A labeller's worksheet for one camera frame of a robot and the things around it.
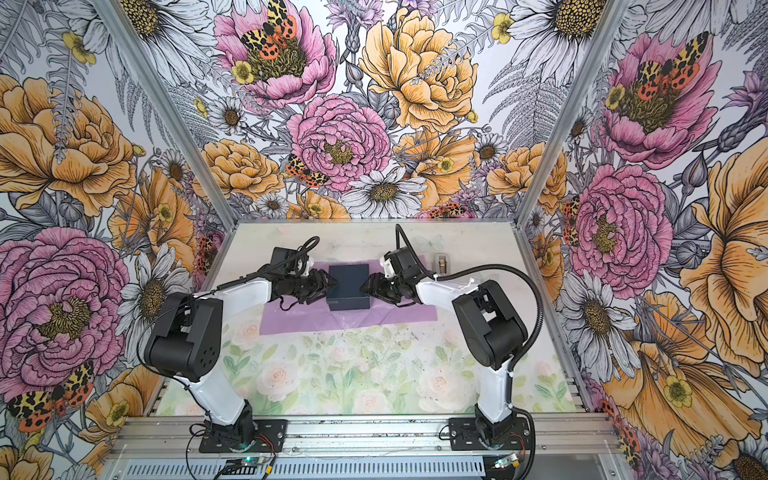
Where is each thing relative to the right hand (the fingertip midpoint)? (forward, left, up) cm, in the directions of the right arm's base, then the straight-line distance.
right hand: (368, 298), depth 92 cm
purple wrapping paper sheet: (-1, +26, -7) cm, 27 cm away
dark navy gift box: (+1, +7, +1) cm, 7 cm away
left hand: (+2, +11, 0) cm, 11 cm away
